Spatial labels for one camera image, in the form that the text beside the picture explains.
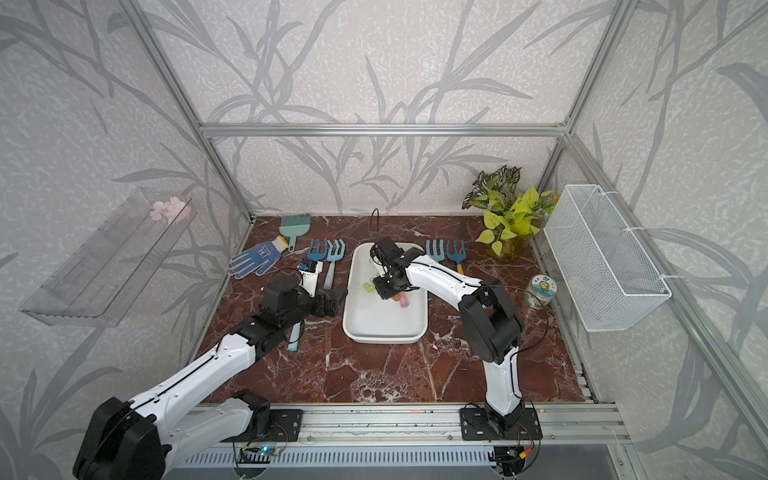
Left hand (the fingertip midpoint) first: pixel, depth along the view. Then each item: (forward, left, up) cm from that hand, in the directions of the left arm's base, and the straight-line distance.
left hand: (335, 288), depth 82 cm
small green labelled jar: (+4, -62, -7) cm, 62 cm away
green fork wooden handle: (+9, -8, -15) cm, 19 cm away
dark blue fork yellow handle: (+23, +12, -16) cm, 31 cm away
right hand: (+6, -13, -9) cm, 17 cm away
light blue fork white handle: (+24, +6, -15) cm, 29 cm away
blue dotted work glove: (+22, +34, -17) cm, 44 cm away
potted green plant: (+20, -52, +8) cm, 56 cm away
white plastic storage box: (-2, -9, -15) cm, 18 cm away
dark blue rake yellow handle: (+22, -39, -15) cm, 47 cm away
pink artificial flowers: (+12, +40, +17) cm, 46 cm away
